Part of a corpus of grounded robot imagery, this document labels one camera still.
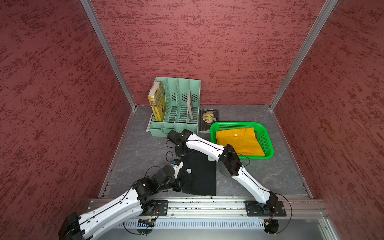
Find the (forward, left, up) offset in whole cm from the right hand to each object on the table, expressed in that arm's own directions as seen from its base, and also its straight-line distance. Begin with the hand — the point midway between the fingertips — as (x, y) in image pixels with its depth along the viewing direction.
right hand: (183, 157), depth 93 cm
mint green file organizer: (+45, +2, +5) cm, 45 cm away
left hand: (-18, -2, +5) cm, 19 cm away
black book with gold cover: (+32, -18, 0) cm, 37 cm away
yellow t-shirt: (+9, -40, +2) cm, 41 cm away
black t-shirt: (-13, -9, +3) cm, 16 cm away
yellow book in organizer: (+30, +16, +23) cm, 41 cm away
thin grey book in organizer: (+31, -4, +15) cm, 35 cm away
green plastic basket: (+11, -53, +4) cm, 54 cm away
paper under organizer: (+22, +26, +3) cm, 34 cm away
